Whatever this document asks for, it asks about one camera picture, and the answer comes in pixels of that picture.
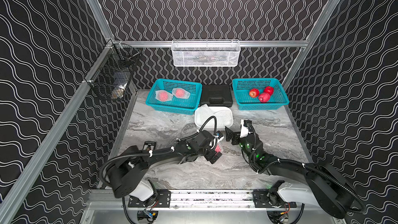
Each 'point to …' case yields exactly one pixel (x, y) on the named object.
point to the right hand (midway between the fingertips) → (234, 126)
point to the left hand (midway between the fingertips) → (216, 145)
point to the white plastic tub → (224, 116)
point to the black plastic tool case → (216, 95)
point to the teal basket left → (179, 106)
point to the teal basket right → (242, 87)
